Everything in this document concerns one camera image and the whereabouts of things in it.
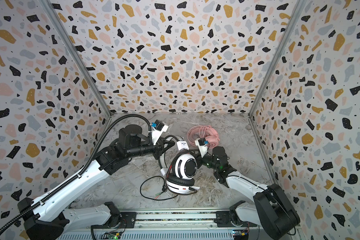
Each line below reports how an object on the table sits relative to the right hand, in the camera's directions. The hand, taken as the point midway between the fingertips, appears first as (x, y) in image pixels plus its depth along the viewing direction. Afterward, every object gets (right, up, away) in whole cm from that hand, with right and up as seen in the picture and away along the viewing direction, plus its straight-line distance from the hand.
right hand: (185, 151), depth 78 cm
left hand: (-5, +7, -15) cm, 18 cm away
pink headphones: (+17, +6, +17) cm, 25 cm away
